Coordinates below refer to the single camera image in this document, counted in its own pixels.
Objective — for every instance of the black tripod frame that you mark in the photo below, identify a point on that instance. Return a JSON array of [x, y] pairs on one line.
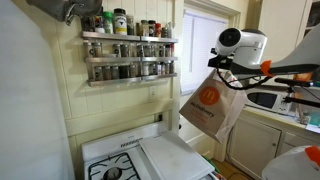
[[296, 81]]

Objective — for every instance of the teal container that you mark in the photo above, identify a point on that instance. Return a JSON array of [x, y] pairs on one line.
[[314, 119]]

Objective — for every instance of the white gas stove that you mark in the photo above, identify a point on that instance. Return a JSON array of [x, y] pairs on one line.
[[103, 146]]

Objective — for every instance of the small black wall outlet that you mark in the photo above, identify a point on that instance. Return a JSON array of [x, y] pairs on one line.
[[159, 117]]

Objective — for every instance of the white cutting board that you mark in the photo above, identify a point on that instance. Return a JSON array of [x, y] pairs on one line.
[[173, 156]]

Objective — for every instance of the green lid spice jar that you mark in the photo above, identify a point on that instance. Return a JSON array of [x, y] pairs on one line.
[[108, 23]]

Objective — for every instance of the white microwave oven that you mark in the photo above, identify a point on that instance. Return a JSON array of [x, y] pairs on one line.
[[266, 100]]

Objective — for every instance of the large black lid jar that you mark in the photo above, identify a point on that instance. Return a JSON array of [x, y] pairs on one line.
[[120, 23]]

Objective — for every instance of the glass spice jar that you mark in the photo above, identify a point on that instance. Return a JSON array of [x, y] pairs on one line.
[[133, 71], [152, 28], [140, 50], [97, 50], [152, 68], [164, 32], [106, 73], [161, 51], [147, 51], [130, 26], [98, 73], [88, 50], [159, 68], [145, 69], [116, 50], [171, 67], [115, 72], [144, 28], [125, 50]]

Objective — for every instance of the white wall outlet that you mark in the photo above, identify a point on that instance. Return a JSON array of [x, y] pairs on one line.
[[153, 93]]

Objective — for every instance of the red white spice jar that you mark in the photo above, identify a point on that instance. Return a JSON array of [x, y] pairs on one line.
[[99, 25]]

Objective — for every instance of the green plastic item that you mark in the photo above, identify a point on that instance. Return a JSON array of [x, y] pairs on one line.
[[210, 164]]

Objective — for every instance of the orange snack packet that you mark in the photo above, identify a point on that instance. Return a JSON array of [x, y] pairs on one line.
[[303, 77]]

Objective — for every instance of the round stove burner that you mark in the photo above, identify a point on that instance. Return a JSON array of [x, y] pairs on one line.
[[112, 174]]

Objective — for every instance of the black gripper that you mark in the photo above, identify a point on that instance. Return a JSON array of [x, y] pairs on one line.
[[220, 62]]

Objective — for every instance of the slim glass bottle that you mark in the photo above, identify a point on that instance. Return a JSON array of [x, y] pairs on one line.
[[169, 30]]

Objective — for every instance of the dark spice jar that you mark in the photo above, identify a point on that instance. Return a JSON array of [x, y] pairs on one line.
[[88, 24]]

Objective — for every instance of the cream wall cabinet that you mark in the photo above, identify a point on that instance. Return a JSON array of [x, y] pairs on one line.
[[283, 20]]

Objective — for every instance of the white refrigerator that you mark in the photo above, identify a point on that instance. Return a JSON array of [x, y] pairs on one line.
[[30, 100]]

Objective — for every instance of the brown McDonald's paper bag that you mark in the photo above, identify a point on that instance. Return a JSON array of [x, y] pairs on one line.
[[213, 110]]

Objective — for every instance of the black stove burner grate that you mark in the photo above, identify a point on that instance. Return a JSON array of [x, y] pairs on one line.
[[96, 166]]

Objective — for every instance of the steel wall spice rack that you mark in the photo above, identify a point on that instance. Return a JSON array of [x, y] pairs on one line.
[[110, 60]]

